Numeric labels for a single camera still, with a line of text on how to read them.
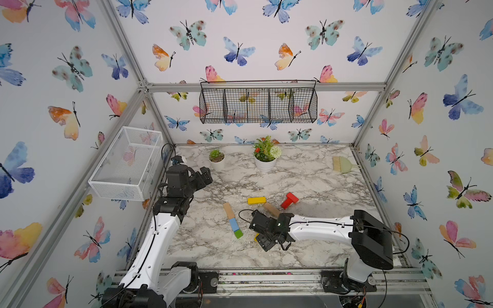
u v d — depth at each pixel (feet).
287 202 3.15
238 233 2.84
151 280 1.31
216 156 3.36
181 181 1.82
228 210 3.03
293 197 3.21
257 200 3.16
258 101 3.22
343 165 3.64
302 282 2.48
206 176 2.33
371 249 1.38
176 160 2.20
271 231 2.06
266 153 3.06
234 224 2.90
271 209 3.05
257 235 2.46
